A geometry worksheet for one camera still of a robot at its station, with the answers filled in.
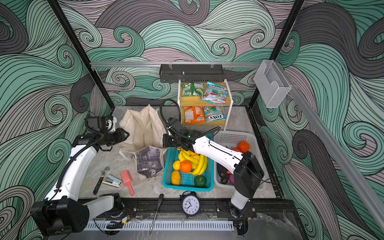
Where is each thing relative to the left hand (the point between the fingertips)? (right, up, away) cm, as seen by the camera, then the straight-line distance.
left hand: (127, 133), depth 79 cm
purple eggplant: (+52, -22, 0) cm, 57 cm away
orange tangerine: (+67, -9, +11) cm, 69 cm away
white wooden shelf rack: (+42, +16, -2) cm, 44 cm away
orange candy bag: (+37, +10, +13) cm, 40 cm away
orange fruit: (+32, -19, +2) cm, 37 cm away
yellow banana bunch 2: (+39, -17, +3) cm, 43 cm away
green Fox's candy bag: (+50, +11, +14) cm, 53 cm away
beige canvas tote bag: (+6, +4, +14) cm, 16 cm away
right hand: (+19, -4, -1) cm, 20 cm away
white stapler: (-9, -27, +1) cm, 28 cm away
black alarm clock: (+34, -35, -6) cm, 49 cm away
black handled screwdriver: (+19, -35, -4) cm, 40 cm away
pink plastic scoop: (-1, -27, +2) cm, 27 cm away
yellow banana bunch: (+29, -14, +7) cm, 33 cm away
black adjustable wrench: (-17, -24, +7) cm, 30 cm away
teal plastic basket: (+32, -28, +4) cm, 43 cm away
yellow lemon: (+26, -19, +5) cm, 33 cm away
